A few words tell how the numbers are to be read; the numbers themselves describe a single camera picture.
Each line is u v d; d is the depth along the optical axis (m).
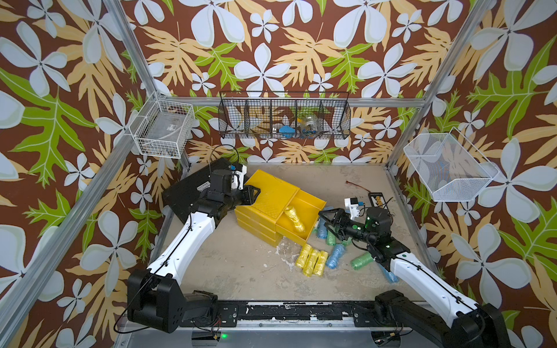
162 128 0.86
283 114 0.98
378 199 1.05
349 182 1.12
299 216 0.77
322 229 0.91
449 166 0.82
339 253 0.86
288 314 0.76
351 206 0.74
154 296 0.40
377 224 0.60
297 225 0.76
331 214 0.70
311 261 0.84
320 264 0.84
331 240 0.90
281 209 0.77
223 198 0.61
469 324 0.39
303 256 0.86
